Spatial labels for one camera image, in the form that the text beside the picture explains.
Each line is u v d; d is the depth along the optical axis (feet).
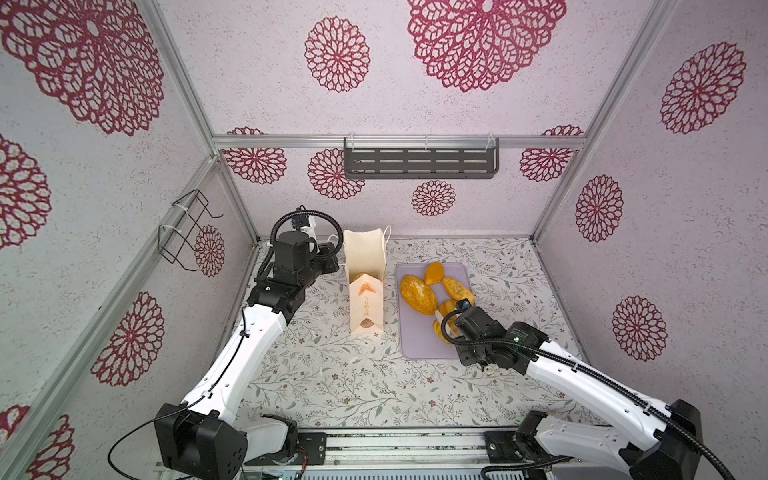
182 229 2.50
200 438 1.22
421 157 3.02
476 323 1.89
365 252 2.97
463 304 2.29
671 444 1.26
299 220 2.05
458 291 3.28
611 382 1.44
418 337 3.03
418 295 3.19
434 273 3.48
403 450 2.48
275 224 1.74
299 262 1.84
